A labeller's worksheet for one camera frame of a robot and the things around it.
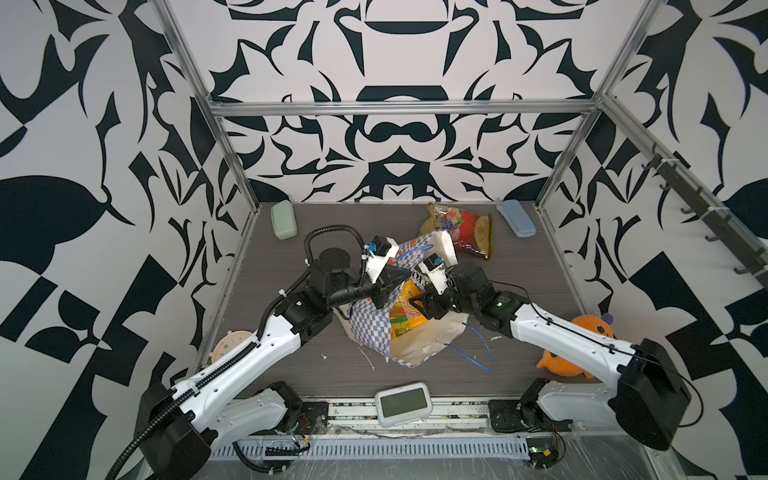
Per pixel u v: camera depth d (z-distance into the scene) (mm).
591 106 915
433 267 705
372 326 662
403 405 732
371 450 649
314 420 742
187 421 386
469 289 634
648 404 398
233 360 440
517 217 1146
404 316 805
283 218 1117
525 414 665
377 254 569
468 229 1047
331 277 522
